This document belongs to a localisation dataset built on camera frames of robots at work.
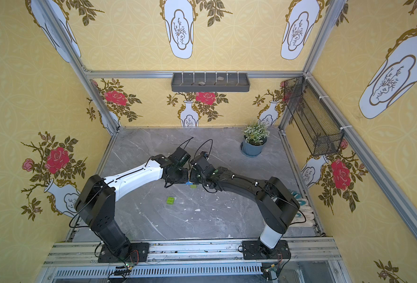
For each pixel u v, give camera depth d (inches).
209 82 36.4
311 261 30.5
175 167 27.5
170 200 34.5
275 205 17.9
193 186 36.1
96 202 17.8
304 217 16.8
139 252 28.8
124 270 28.3
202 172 26.1
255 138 37.4
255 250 29.0
